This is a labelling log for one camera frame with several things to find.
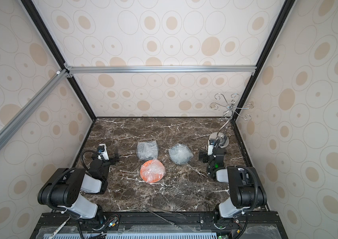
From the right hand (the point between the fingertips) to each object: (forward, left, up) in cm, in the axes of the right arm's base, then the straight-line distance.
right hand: (214, 149), depth 95 cm
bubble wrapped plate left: (-1, +44, -1) cm, 44 cm away
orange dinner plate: (-16, +38, -1) cm, 41 cm away
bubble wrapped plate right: (-3, +22, -2) cm, 22 cm away
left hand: (-5, +62, +8) cm, 63 cm away
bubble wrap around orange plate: (-16, +38, -1) cm, 41 cm away
